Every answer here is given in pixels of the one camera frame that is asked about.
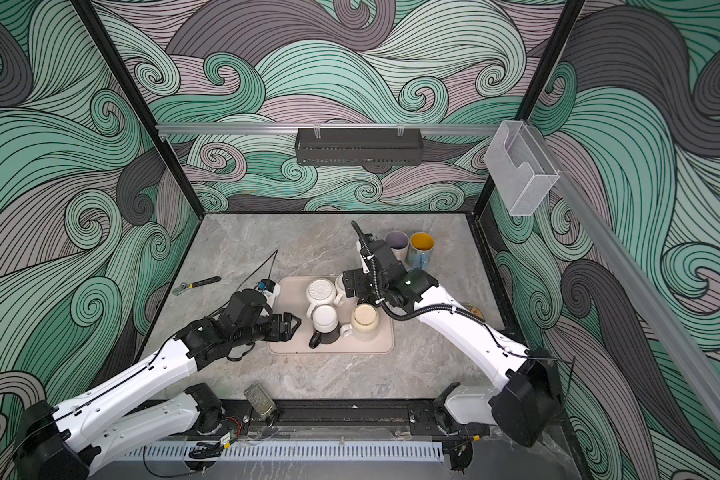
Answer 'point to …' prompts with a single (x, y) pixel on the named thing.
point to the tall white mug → (340, 290)
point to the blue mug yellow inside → (421, 245)
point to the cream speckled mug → (364, 320)
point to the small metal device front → (259, 400)
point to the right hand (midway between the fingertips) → (358, 276)
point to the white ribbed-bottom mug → (320, 291)
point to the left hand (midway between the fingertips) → (292, 319)
